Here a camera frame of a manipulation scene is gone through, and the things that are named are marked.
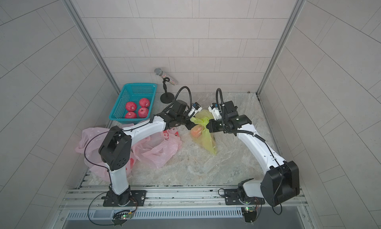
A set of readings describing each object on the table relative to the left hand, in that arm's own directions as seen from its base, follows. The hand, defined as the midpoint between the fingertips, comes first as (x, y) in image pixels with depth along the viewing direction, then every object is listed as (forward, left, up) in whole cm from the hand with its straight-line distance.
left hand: (201, 120), depth 87 cm
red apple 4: (+19, +40, -6) cm, 44 cm away
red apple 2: (+8, +46, -6) cm, 48 cm away
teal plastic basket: (+31, +52, -8) cm, 61 cm away
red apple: (+10, +39, -6) cm, 40 cm away
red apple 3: (+16, +49, -7) cm, 52 cm away
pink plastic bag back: (-17, +23, -5) cm, 29 cm away
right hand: (-6, -2, +5) cm, 8 cm away
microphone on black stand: (+27, +26, -10) cm, 39 cm away
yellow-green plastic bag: (-6, +1, -4) cm, 8 cm away
